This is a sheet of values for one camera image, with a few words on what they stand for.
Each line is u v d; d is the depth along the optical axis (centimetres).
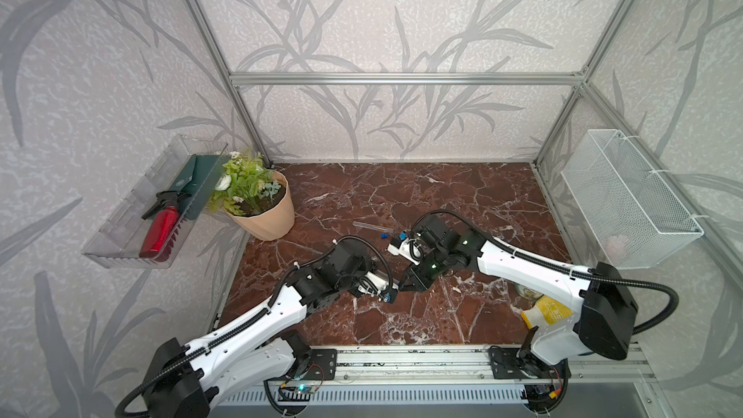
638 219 61
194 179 72
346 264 58
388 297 65
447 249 61
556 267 46
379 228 102
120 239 59
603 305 41
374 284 64
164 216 61
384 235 99
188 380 39
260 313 47
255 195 87
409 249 68
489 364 75
